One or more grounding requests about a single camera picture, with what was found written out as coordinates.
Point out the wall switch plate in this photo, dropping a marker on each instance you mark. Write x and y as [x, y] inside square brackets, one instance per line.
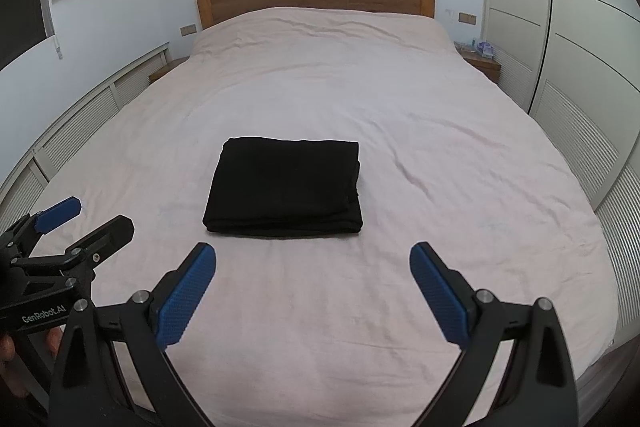
[466, 17]
[188, 30]

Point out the tissue pack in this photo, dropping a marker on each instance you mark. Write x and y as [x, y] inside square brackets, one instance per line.
[485, 49]

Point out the wooden nightstand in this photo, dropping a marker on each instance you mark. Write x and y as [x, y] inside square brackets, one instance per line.
[167, 68]
[482, 64]

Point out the black pants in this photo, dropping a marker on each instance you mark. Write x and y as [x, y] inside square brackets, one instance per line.
[280, 187]

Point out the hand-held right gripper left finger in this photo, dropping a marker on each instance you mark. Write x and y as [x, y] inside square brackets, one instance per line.
[187, 294]

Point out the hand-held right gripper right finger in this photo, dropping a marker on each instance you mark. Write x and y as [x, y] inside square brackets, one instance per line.
[440, 297]

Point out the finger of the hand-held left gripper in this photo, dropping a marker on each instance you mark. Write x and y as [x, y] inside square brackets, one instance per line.
[112, 232]
[60, 212]

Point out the person's left hand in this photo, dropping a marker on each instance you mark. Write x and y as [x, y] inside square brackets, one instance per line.
[10, 357]

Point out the pink bed cover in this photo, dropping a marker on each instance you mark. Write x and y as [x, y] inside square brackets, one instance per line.
[325, 72]

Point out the white louvered cabinet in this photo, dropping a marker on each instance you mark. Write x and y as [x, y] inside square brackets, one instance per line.
[85, 117]

